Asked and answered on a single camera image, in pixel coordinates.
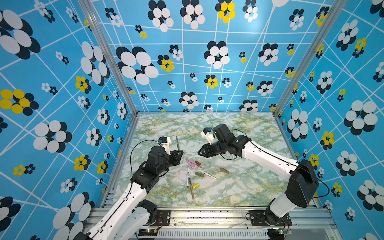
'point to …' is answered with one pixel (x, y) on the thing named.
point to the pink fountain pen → (193, 162)
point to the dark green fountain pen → (177, 143)
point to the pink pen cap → (190, 164)
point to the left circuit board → (147, 232)
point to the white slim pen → (188, 180)
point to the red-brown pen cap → (198, 162)
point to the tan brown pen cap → (224, 170)
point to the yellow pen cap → (195, 185)
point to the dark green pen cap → (199, 174)
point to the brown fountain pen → (193, 196)
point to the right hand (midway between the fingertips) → (200, 154)
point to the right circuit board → (285, 232)
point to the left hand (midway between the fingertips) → (182, 152)
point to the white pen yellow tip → (208, 175)
